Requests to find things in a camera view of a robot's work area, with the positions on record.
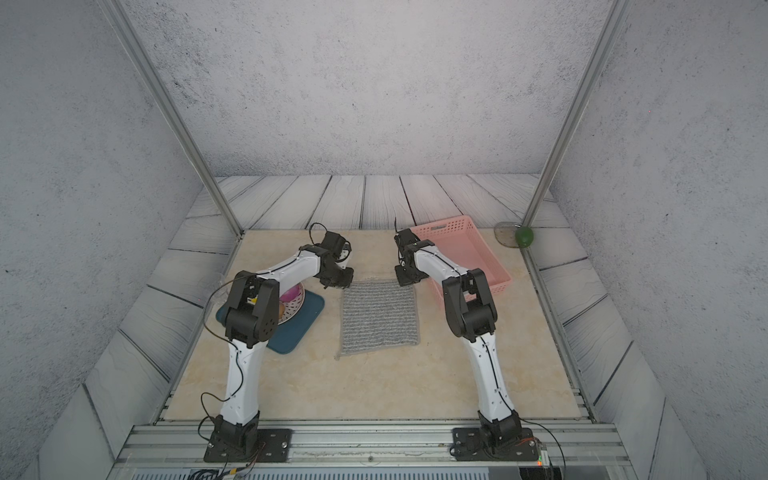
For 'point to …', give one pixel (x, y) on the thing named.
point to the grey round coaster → (505, 234)
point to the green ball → (524, 236)
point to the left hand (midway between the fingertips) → (353, 282)
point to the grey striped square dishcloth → (378, 315)
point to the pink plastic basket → (461, 240)
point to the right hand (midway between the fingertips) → (410, 276)
